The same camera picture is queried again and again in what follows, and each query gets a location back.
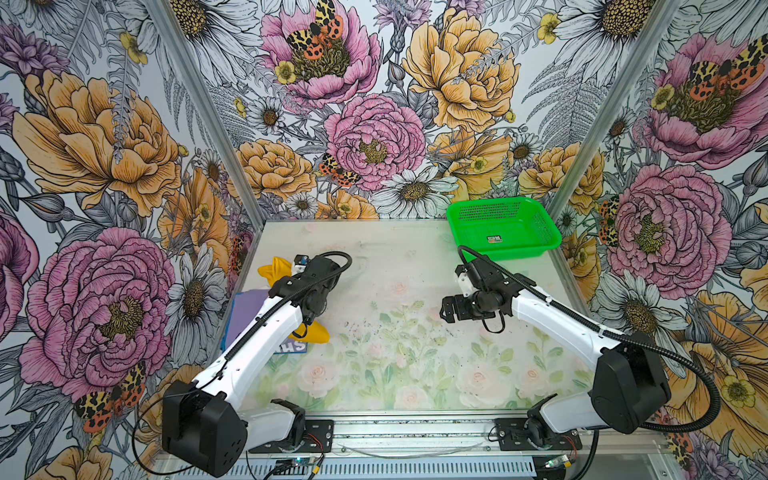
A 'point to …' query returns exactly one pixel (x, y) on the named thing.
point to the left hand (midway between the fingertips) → (289, 310)
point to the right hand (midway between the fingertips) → (458, 321)
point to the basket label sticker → (494, 239)
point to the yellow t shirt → (313, 332)
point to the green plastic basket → (505, 229)
